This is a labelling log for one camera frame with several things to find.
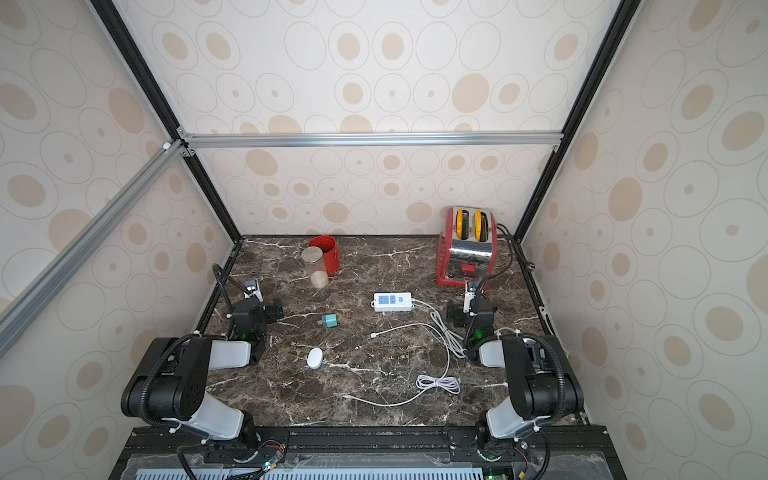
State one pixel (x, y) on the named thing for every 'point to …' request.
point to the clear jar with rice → (315, 266)
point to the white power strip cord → (449, 336)
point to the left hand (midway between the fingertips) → (264, 293)
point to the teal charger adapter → (329, 320)
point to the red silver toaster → (467, 247)
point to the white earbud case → (315, 358)
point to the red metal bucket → (331, 253)
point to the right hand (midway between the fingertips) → (478, 301)
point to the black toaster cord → (511, 252)
